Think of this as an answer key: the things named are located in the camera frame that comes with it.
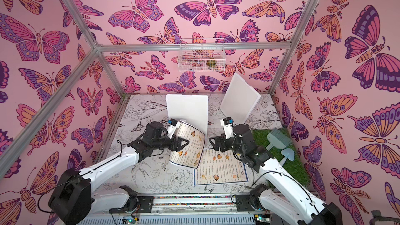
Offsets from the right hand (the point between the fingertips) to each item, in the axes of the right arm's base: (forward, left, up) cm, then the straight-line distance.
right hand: (217, 135), depth 76 cm
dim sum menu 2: (-9, -2, -20) cm, 21 cm away
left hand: (0, +15, -5) cm, 16 cm away
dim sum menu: (-6, +13, -9) cm, 18 cm away
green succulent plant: (+43, +3, +12) cm, 45 cm away
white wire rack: (+48, +9, +15) cm, 51 cm away
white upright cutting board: (+15, +13, +1) cm, 20 cm away
